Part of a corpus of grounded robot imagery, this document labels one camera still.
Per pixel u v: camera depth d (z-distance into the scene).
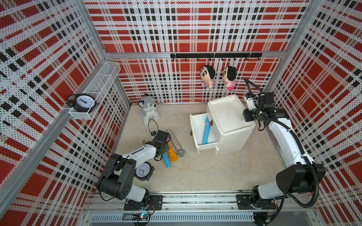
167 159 0.85
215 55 0.89
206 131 0.90
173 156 0.87
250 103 0.72
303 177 0.40
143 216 0.70
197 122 0.98
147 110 0.99
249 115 0.71
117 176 0.44
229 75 0.93
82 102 0.64
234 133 0.73
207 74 0.91
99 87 0.81
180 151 0.89
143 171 0.83
